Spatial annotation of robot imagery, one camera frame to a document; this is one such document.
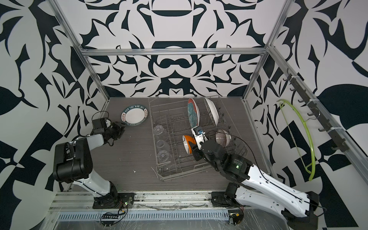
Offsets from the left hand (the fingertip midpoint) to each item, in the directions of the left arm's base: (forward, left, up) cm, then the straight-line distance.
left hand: (125, 123), depth 96 cm
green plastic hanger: (-41, -89, +20) cm, 100 cm away
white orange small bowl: (-16, -40, +6) cm, 43 cm away
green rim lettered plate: (+13, -2, -8) cm, 16 cm away
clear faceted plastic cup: (-27, -28, +5) cm, 39 cm away
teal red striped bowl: (+4, -46, +5) cm, 46 cm away
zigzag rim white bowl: (-3, -56, +14) cm, 57 cm away
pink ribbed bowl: (-13, -63, -1) cm, 64 cm away
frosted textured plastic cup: (-19, -26, +4) cm, 33 cm away
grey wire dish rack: (-8, -42, -4) cm, 43 cm away
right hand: (-23, -42, +18) cm, 51 cm away
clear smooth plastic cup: (-10, -24, +5) cm, 26 cm away
